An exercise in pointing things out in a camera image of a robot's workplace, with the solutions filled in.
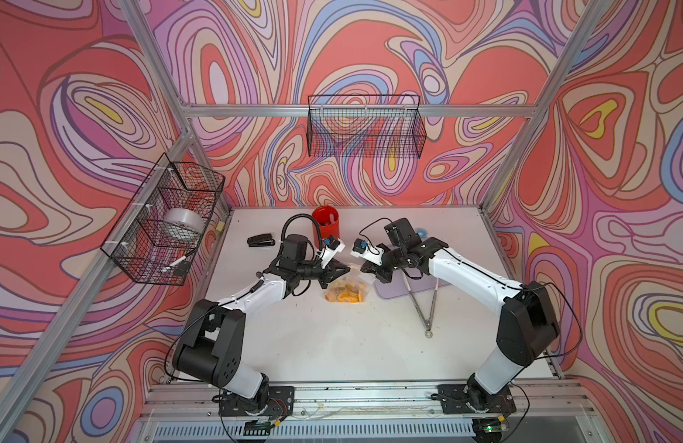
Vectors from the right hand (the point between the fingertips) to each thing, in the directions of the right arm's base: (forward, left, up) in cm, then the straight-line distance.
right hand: (367, 272), depth 84 cm
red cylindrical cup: (+24, +12, -1) cm, 27 cm away
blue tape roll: (+26, -25, -13) cm, 39 cm away
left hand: (0, +6, +1) cm, 6 cm away
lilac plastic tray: (+3, -12, -12) cm, 17 cm away
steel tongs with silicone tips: (-12, -19, -13) cm, 26 cm away
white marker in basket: (-4, +52, +14) cm, 54 cm away
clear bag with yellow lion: (0, +6, -10) cm, 12 cm away
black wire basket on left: (-1, +53, +21) cm, 57 cm away
